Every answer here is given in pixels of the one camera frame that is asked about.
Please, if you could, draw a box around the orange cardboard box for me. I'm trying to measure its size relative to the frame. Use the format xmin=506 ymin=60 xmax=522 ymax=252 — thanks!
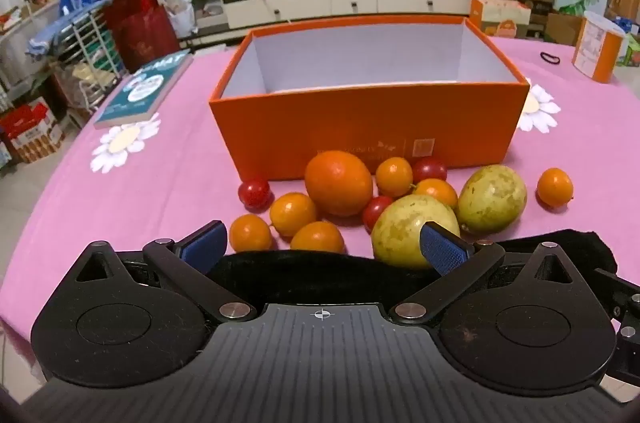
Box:
xmin=208 ymin=15 xmax=531 ymax=181

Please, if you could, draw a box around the grey storage bin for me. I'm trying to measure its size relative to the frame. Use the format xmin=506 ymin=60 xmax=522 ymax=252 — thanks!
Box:
xmin=0 ymin=0 xmax=66 ymax=74

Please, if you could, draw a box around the brown green cardboard box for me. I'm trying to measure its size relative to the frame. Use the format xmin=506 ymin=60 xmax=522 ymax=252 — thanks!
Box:
xmin=546 ymin=12 xmax=585 ymax=46

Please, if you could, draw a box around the red gift bag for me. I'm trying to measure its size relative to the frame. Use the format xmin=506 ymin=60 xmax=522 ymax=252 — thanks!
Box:
xmin=104 ymin=0 xmax=179 ymax=72

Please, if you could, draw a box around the orange gift box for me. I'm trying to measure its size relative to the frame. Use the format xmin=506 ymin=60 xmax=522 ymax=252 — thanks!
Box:
xmin=469 ymin=0 xmax=532 ymax=40

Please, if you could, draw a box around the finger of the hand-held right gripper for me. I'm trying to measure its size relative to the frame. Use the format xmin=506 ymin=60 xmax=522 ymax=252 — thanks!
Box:
xmin=594 ymin=268 xmax=640 ymax=340

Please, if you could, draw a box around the blue cloth bundle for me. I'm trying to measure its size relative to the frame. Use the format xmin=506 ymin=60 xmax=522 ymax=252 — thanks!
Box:
xmin=27 ymin=0 xmax=116 ymax=54

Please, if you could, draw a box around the red white carton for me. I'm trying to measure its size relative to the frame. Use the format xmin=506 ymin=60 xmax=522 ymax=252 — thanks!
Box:
xmin=0 ymin=97 xmax=65 ymax=164

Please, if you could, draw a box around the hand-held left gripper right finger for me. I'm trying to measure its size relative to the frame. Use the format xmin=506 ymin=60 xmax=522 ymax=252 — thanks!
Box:
xmin=391 ymin=220 xmax=576 ymax=324

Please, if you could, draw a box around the teal tissue pack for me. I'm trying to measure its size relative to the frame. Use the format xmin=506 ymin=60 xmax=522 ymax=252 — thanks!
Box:
xmin=93 ymin=49 xmax=194 ymax=130

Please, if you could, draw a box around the red cherry tomato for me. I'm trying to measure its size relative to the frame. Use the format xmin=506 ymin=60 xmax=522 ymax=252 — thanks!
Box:
xmin=237 ymin=177 xmax=272 ymax=210
xmin=411 ymin=156 xmax=448 ymax=184
xmin=361 ymin=195 xmax=396 ymax=231

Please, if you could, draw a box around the white plastic bag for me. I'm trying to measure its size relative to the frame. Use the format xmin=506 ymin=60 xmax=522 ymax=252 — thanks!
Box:
xmin=164 ymin=0 xmax=195 ymax=38

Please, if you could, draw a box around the large orange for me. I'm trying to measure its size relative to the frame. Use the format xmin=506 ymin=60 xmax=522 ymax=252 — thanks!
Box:
xmin=304 ymin=150 xmax=374 ymax=218

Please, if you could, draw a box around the white wire cart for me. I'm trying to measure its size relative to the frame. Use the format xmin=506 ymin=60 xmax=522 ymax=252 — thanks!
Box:
xmin=22 ymin=0 xmax=128 ymax=111

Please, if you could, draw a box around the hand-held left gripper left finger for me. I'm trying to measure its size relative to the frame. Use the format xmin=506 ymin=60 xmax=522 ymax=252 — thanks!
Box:
xmin=75 ymin=220 xmax=258 ymax=324

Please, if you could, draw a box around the orange white canister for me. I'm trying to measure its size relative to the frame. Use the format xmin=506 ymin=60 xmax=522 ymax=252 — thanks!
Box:
xmin=571 ymin=10 xmax=628 ymax=84

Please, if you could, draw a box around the small orange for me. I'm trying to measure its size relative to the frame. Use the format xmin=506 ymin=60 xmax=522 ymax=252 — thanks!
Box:
xmin=269 ymin=192 xmax=319 ymax=238
xmin=412 ymin=178 xmax=459 ymax=210
xmin=229 ymin=214 xmax=273 ymax=253
xmin=375 ymin=157 xmax=414 ymax=198
xmin=290 ymin=221 xmax=346 ymax=255
xmin=536 ymin=168 xmax=574 ymax=208

